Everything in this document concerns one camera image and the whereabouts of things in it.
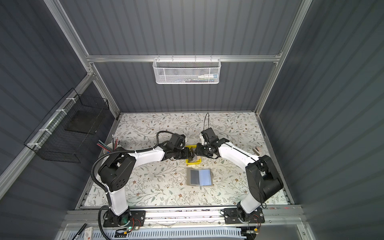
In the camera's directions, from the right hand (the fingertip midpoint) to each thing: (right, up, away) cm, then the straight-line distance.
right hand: (197, 152), depth 89 cm
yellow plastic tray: (-6, -7, +3) cm, 10 cm away
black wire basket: (-66, +12, -16) cm, 69 cm away
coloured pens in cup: (-51, +4, +2) cm, 51 cm away
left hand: (-3, -2, +4) cm, 6 cm away
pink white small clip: (+39, 0, +7) cm, 40 cm away
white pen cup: (-53, +4, +1) cm, 53 cm away
